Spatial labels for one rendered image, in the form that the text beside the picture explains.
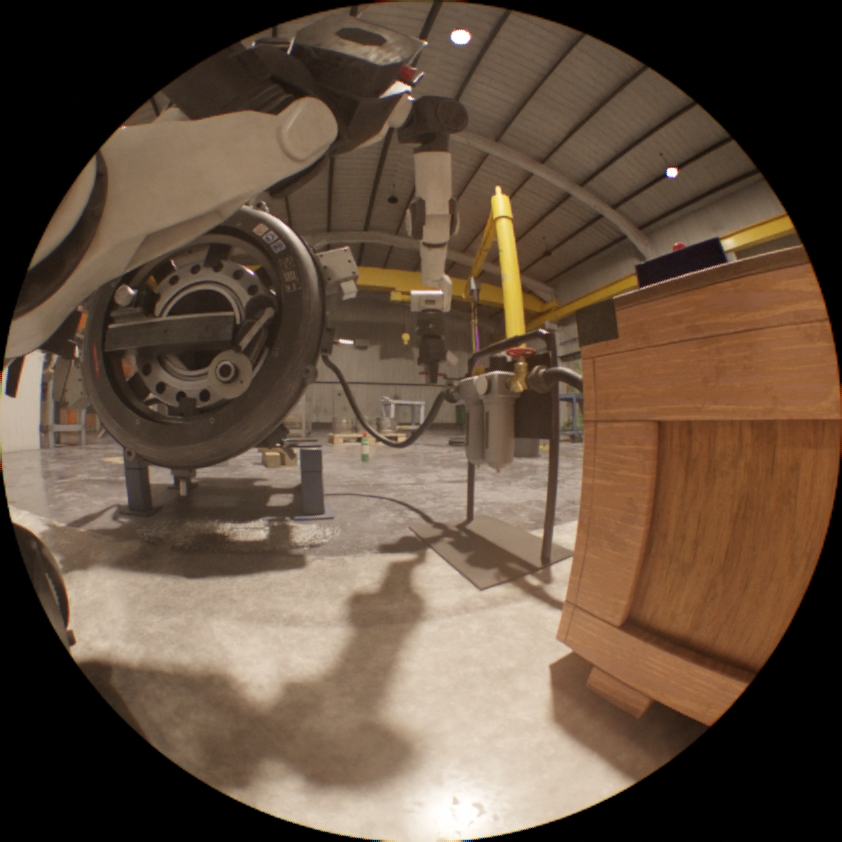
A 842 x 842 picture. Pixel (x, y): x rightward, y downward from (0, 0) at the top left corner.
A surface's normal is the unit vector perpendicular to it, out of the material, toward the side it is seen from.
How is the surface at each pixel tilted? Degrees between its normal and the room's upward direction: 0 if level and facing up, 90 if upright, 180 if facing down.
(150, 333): 90
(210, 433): 90
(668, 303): 90
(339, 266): 90
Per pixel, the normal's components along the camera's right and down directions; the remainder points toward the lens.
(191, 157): 0.93, 0.00
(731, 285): -0.92, 0.00
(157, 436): 0.38, 0.00
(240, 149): 0.72, 0.23
